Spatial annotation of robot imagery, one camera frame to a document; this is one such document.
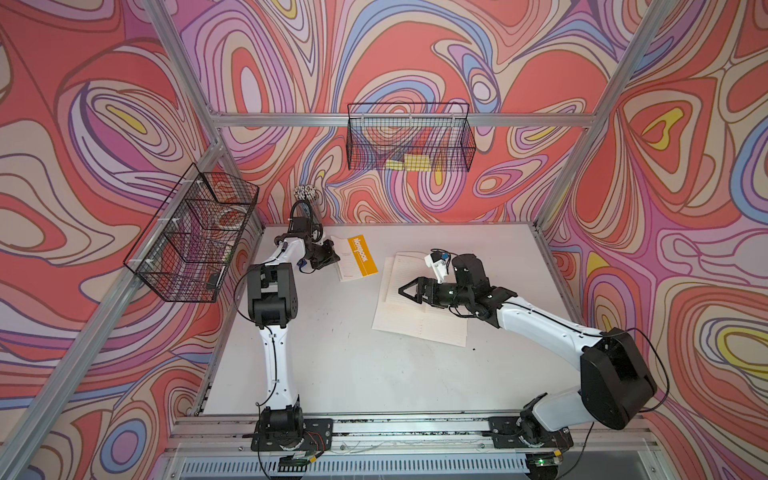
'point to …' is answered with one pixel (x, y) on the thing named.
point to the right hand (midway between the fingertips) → (409, 301)
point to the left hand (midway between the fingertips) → (341, 256)
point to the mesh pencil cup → (305, 193)
